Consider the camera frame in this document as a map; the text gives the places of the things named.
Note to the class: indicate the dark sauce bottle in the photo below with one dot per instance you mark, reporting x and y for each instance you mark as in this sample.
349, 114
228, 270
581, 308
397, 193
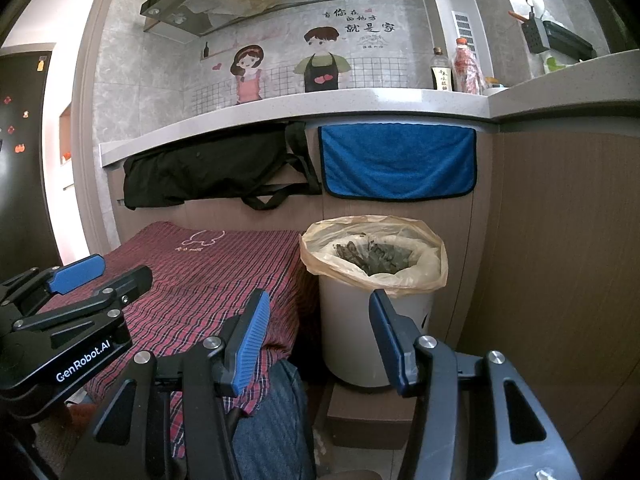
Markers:
442, 77

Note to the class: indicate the white vent grille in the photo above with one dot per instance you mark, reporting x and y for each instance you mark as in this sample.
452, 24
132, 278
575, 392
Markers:
462, 27

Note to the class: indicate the black utensil holder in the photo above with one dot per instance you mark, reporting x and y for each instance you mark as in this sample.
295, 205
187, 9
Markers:
536, 35

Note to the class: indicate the white bin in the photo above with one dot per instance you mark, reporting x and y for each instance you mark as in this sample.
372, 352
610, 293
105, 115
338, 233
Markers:
350, 330

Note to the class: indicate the white countertop ledge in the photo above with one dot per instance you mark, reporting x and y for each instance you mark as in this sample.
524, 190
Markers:
325, 102

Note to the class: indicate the blue towel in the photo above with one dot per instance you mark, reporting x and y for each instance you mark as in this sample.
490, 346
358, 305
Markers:
395, 160

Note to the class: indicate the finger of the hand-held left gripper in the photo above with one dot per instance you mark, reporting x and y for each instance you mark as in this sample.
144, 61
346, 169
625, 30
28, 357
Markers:
125, 285
75, 275

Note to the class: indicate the black fabric bag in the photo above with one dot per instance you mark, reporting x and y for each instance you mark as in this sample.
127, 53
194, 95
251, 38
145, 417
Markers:
200, 170

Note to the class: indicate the green white plastic bag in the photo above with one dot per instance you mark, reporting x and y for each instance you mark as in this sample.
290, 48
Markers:
554, 64

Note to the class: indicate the cartoon wall sticker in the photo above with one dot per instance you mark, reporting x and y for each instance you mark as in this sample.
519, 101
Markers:
320, 72

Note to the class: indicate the blue denim cloth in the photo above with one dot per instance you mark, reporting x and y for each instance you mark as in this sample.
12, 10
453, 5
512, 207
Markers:
280, 425

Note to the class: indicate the black refrigerator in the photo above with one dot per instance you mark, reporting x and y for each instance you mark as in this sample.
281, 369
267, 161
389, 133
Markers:
30, 200

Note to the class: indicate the glass range hood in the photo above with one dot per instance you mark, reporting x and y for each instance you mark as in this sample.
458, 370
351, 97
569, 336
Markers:
175, 2

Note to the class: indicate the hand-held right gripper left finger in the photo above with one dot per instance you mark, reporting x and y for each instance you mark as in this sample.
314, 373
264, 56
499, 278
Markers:
254, 345

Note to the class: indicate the dark window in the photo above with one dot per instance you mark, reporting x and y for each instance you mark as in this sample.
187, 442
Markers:
615, 5

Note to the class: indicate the red plaid tablecloth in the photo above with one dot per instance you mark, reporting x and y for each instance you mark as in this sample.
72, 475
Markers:
200, 280

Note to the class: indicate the brown cardboard box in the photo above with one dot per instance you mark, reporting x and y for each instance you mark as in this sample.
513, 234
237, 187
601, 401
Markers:
365, 417

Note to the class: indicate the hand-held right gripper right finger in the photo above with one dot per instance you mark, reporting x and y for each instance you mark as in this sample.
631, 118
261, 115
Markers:
387, 345

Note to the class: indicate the clear bottle red contents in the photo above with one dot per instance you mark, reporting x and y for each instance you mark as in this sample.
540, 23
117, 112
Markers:
467, 70

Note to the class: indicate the black tray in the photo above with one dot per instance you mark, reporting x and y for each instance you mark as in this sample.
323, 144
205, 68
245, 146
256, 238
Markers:
567, 39

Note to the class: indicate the group of fridge magnets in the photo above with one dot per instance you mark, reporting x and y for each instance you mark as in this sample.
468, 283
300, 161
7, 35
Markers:
40, 66

